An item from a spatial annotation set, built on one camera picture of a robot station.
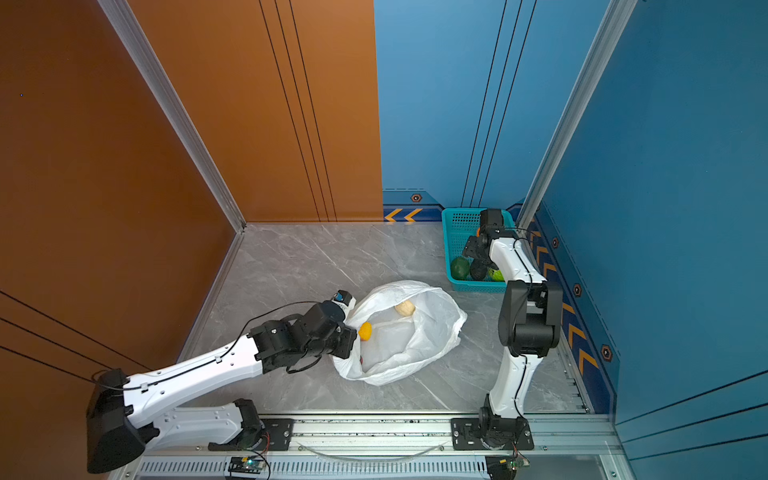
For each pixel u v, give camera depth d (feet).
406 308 2.95
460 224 3.46
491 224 2.51
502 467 2.33
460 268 3.31
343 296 2.24
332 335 1.91
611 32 2.36
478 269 3.33
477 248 2.90
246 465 2.32
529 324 1.71
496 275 3.24
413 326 2.85
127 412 1.31
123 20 2.29
